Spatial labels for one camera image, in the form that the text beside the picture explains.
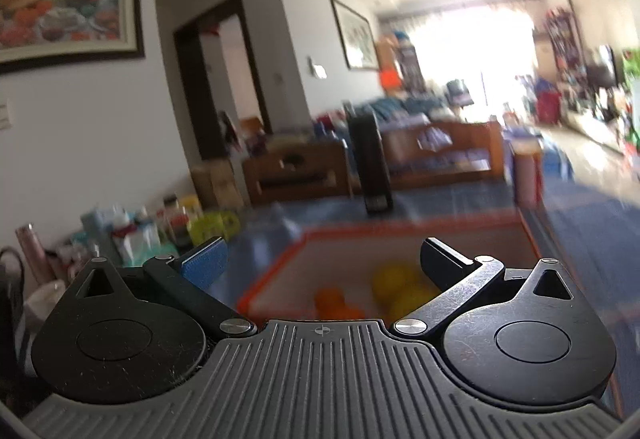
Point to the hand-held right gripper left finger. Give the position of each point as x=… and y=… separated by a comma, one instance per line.
x=205, y=266

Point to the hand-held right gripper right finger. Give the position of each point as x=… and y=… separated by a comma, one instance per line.
x=442, y=261

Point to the yellow lemon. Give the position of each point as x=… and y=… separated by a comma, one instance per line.
x=412, y=301
x=395, y=281

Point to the orange storage box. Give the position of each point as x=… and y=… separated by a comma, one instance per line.
x=340, y=264

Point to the orange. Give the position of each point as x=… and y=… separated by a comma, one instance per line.
x=329, y=301
x=352, y=313

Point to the yellow green bag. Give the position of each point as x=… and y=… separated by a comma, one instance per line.
x=215, y=228

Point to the teal tissue pack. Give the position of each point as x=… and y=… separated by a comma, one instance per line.
x=137, y=246

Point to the brown cardboard box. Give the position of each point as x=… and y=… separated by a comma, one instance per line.
x=217, y=184

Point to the wooden chair with cutout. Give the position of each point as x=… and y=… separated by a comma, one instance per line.
x=445, y=149
x=300, y=171

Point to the red cylindrical can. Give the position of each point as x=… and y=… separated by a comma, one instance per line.
x=527, y=174

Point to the black tower appliance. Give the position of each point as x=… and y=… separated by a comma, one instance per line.
x=371, y=159

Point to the blue patterned tablecloth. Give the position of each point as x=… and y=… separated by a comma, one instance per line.
x=575, y=229

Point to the blue covered sofa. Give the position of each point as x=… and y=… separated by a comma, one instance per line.
x=400, y=109

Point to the black office chair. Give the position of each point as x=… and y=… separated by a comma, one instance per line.
x=457, y=91

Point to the pink bottle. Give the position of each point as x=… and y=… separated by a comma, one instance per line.
x=34, y=251

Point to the red plastic basket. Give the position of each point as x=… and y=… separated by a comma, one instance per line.
x=549, y=106

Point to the black bag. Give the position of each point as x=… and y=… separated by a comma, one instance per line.
x=10, y=319

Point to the black television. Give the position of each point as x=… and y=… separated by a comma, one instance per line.
x=602, y=66

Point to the large framed fruit picture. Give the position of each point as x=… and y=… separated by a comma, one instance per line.
x=60, y=4

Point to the dark door frame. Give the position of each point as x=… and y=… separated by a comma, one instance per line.
x=192, y=84

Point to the white wall switch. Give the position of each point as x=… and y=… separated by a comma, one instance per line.
x=317, y=68

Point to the small framed wall picture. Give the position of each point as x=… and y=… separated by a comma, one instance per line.
x=356, y=34

